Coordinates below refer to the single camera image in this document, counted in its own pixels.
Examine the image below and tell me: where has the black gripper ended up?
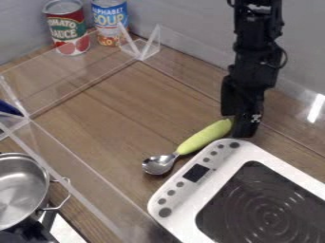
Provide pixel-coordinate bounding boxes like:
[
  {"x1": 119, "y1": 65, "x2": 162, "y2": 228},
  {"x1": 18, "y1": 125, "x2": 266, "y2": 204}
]
[{"x1": 220, "y1": 64, "x2": 279, "y2": 138}]

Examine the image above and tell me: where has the white and black stove top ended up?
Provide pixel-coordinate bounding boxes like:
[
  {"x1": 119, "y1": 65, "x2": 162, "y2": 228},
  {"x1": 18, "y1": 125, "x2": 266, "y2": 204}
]
[{"x1": 147, "y1": 139, "x2": 325, "y2": 243}]

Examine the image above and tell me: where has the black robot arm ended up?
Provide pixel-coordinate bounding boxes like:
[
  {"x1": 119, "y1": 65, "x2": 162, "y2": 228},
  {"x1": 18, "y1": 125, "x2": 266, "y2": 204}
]
[{"x1": 220, "y1": 0, "x2": 287, "y2": 138}]

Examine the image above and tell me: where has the alphabet soup can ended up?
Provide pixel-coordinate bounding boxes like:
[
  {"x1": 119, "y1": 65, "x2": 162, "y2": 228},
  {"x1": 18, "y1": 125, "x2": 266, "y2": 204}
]
[{"x1": 91, "y1": 0, "x2": 128, "y2": 47}]

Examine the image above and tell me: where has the tomato sauce can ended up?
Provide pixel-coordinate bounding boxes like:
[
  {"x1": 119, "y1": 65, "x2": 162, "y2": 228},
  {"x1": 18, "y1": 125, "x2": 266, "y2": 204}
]
[{"x1": 41, "y1": 0, "x2": 89, "y2": 56}]

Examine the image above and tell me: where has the clear acrylic divider strip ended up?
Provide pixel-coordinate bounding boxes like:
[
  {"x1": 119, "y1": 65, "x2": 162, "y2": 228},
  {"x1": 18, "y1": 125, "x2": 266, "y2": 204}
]
[{"x1": 0, "y1": 75, "x2": 140, "y2": 243}]

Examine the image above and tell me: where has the blue object at left edge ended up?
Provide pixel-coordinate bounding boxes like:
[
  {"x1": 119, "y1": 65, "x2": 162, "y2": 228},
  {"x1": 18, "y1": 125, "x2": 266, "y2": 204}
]
[{"x1": 0, "y1": 100, "x2": 22, "y2": 116}]

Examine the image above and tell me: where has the stainless steel pot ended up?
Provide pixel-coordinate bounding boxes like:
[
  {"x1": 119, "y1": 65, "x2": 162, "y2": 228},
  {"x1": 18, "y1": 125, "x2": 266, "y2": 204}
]
[{"x1": 0, "y1": 153, "x2": 69, "y2": 231}]

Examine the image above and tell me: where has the green handled metal spoon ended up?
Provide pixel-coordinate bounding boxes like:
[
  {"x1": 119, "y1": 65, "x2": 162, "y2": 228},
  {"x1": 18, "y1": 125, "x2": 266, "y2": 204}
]
[{"x1": 142, "y1": 119, "x2": 232, "y2": 175}]

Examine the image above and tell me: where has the clear acrylic corner bracket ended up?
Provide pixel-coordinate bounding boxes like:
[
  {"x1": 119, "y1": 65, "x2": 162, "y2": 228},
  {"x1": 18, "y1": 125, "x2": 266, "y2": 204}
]
[{"x1": 117, "y1": 23, "x2": 162, "y2": 62}]

